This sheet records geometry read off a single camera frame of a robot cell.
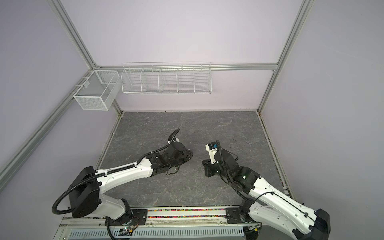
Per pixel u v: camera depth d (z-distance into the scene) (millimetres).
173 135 697
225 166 525
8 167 510
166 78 990
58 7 692
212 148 643
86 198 408
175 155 617
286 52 853
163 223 731
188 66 938
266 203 481
